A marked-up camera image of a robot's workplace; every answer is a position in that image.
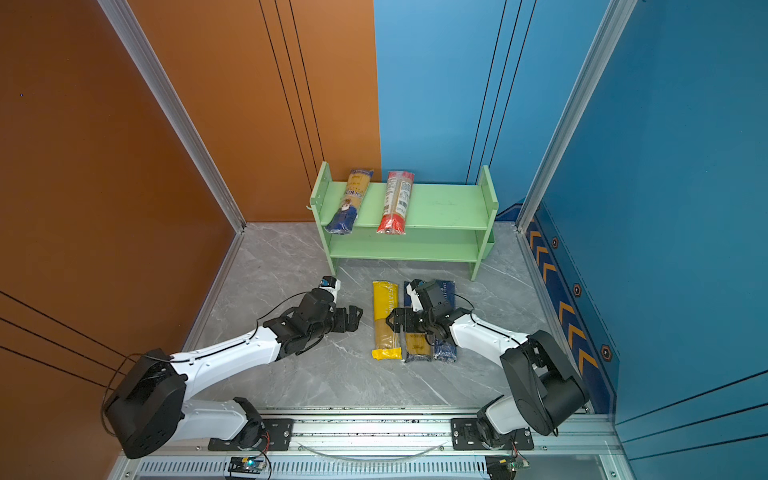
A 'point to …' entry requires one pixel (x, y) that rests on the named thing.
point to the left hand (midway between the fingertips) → (352, 308)
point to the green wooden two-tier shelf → (447, 223)
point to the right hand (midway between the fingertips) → (397, 321)
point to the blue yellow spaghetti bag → (341, 221)
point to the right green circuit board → (504, 467)
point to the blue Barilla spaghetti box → (444, 349)
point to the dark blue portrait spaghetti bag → (418, 348)
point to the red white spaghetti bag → (397, 197)
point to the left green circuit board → (246, 465)
